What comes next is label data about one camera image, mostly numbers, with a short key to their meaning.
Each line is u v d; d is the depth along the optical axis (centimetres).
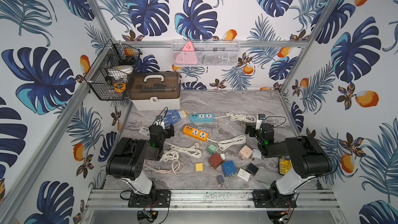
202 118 103
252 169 82
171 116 105
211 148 90
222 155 87
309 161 47
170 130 90
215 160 81
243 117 100
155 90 93
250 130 89
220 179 80
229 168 79
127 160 47
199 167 82
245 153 84
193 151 88
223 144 90
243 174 80
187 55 90
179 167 83
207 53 93
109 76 84
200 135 93
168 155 86
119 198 73
